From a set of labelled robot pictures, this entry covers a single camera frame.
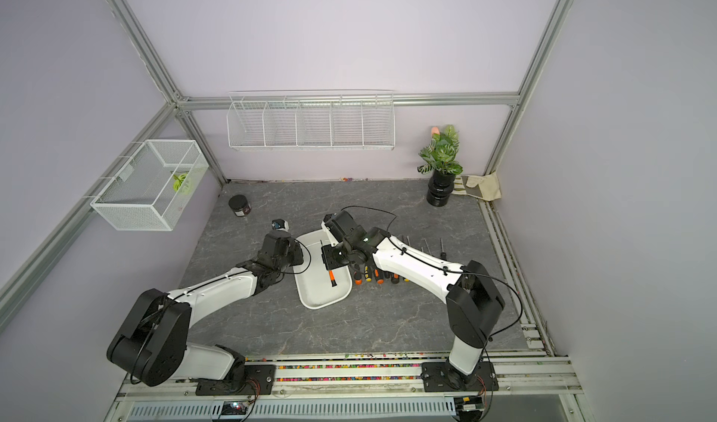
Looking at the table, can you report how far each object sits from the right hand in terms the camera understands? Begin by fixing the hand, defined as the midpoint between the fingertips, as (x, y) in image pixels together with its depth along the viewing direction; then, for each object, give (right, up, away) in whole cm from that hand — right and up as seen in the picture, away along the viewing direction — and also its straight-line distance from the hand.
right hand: (324, 257), depth 81 cm
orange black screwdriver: (+9, -9, +10) cm, 16 cm away
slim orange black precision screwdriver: (+2, -5, -2) cm, 6 cm away
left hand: (-11, +1, +10) cm, 15 cm away
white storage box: (-3, -6, -3) cm, 8 cm away
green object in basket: (-43, +22, 0) cm, 48 cm away
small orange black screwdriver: (+17, -9, +9) cm, 21 cm away
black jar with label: (-38, +16, +27) cm, 49 cm away
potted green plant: (+37, +31, +10) cm, 49 cm away
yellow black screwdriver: (+12, -7, +10) cm, 17 cm away
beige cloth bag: (+63, +23, +37) cm, 77 cm away
